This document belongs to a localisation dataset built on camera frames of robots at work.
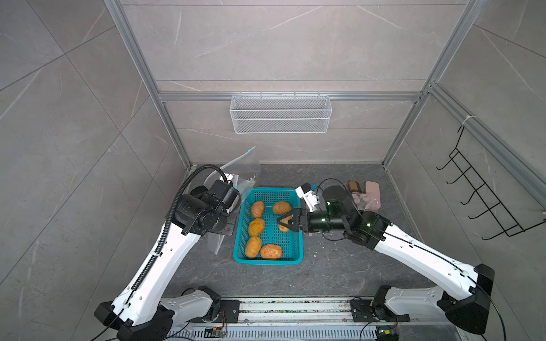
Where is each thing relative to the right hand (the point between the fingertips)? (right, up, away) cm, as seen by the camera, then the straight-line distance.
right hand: (286, 222), depth 64 cm
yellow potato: (-12, -7, +27) cm, 30 cm away
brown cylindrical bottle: (+37, +10, +44) cm, 58 cm away
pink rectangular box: (+46, +8, +43) cm, 64 cm away
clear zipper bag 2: (-23, -7, +4) cm, 24 cm away
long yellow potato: (-13, -14, +20) cm, 28 cm away
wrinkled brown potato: (-5, -16, +20) cm, 26 cm away
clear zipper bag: (-18, +17, +26) cm, 36 cm away
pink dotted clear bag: (+36, +3, +30) cm, 47 cm away
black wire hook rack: (+63, 0, -4) cm, 64 cm away
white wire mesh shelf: (-1, +45, +37) cm, 58 cm away
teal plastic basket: (+3, -14, +26) cm, 29 cm away
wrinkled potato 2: (-1, 0, +32) cm, 32 cm away
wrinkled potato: (-12, 0, +32) cm, 35 cm away
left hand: (-19, 0, +4) cm, 20 cm away
